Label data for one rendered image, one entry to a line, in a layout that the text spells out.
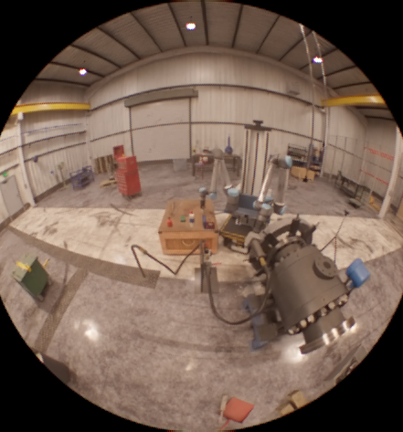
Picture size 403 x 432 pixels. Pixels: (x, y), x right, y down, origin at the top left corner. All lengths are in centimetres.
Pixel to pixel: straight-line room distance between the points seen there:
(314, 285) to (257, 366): 97
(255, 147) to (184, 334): 230
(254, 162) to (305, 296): 163
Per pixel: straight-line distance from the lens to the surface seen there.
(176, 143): 956
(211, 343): 161
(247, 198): 206
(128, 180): 429
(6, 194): 999
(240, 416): 172
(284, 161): 160
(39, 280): 277
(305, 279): 111
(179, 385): 161
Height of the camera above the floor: 159
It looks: 31 degrees down
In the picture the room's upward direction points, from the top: straight up
